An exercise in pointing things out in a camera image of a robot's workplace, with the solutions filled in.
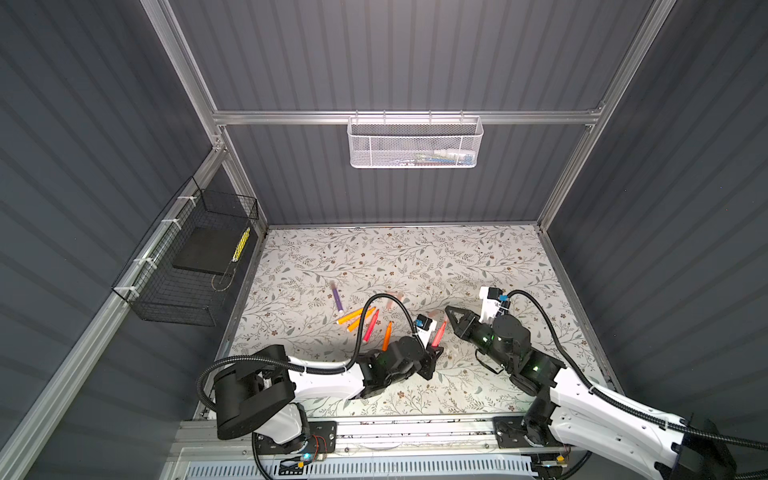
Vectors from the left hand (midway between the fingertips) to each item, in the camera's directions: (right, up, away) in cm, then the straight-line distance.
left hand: (444, 350), depth 78 cm
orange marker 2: (-25, +4, +16) cm, 30 cm away
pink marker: (-20, +3, +15) cm, 25 cm away
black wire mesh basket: (-65, +21, -7) cm, 68 cm away
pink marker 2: (-3, +3, -2) cm, 5 cm away
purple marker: (-32, +10, +21) cm, 40 cm away
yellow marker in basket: (-54, +28, 0) cm, 61 cm away
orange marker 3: (-15, 0, +13) cm, 20 cm away
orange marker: (-27, +5, +18) cm, 33 cm away
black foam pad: (-60, +27, -3) cm, 66 cm away
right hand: (+1, +10, -2) cm, 11 cm away
